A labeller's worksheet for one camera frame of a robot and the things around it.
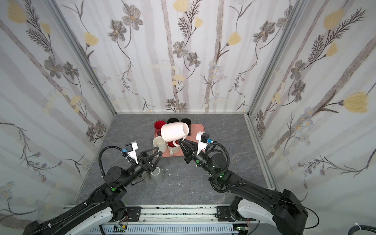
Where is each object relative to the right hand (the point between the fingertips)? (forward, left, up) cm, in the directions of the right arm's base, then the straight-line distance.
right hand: (178, 140), depth 60 cm
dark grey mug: (-6, +18, -34) cm, 39 cm away
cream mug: (+12, +5, -31) cm, 34 cm away
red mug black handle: (+31, +18, -33) cm, 49 cm away
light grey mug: (-6, +12, -30) cm, 33 cm away
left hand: (-2, +10, -6) cm, 11 cm away
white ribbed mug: (+19, +16, -34) cm, 42 cm away
